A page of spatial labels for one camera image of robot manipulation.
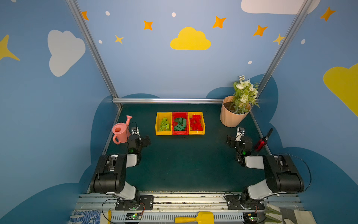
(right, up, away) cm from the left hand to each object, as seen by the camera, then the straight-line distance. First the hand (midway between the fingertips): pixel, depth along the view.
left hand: (143, 134), depth 95 cm
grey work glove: (+75, -39, -25) cm, 88 cm away
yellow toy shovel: (+37, -39, -26) cm, 59 cm away
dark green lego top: (+25, +10, +12) cm, 29 cm away
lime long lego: (+13, +9, +10) cm, 19 cm away
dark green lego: (+28, +8, +10) cm, 31 cm away
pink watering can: (-13, +2, -4) cm, 14 cm away
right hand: (+65, 0, 0) cm, 65 cm away
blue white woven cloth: (-20, -39, -25) cm, 51 cm away
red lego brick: (+39, +12, +12) cm, 42 cm away
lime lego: (+16, +5, +7) cm, 18 cm away
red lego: (+38, +5, +9) cm, 39 cm away
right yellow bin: (+33, +13, +11) cm, 37 cm away
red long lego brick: (+36, +8, +15) cm, 40 cm away
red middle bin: (+24, +14, +13) cm, 30 cm away
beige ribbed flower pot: (+61, +11, +7) cm, 63 cm away
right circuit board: (+62, -41, -23) cm, 78 cm away
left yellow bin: (+9, +12, +15) cm, 21 cm away
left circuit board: (+1, -40, -24) cm, 46 cm away
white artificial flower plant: (+67, +26, -7) cm, 72 cm away
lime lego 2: (+12, +5, +9) cm, 16 cm away
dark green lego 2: (+24, +4, +9) cm, 26 cm away
